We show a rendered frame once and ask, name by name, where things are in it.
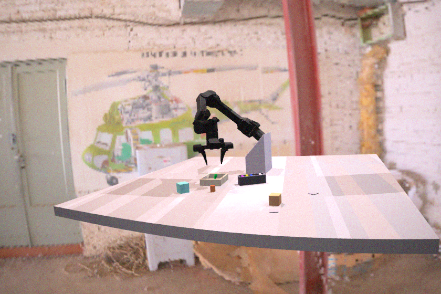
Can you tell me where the beige rectangular tray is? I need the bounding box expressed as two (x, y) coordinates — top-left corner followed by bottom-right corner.
(199, 173), (228, 186)

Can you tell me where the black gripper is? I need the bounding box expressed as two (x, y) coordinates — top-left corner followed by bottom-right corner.
(193, 132), (234, 165)

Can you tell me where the light blue cube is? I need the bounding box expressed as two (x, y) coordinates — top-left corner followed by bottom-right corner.
(176, 182), (190, 194)

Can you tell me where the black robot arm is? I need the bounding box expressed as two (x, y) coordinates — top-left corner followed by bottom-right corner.
(192, 90), (265, 150)

